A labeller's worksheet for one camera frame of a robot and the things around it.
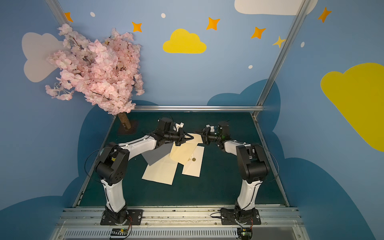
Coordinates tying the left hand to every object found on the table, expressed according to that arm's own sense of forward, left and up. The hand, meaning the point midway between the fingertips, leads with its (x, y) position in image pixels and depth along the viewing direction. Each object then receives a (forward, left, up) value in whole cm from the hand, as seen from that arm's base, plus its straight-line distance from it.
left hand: (194, 135), depth 86 cm
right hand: (+3, 0, -2) cm, 4 cm away
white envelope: (-11, +1, -18) cm, 21 cm away
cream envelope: (-3, +8, -18) cm, 20 cm away
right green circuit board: (-45, -26, -20) cm, 56 cm away
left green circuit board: (-46, +36, -20) cm, 62 cm away
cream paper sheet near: (-15, +19, -18) cm, 31 cm away
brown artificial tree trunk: (+18, +50, -8) cm, 53 cm away
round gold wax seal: (-7, 0, -18) cm, 19 cm away
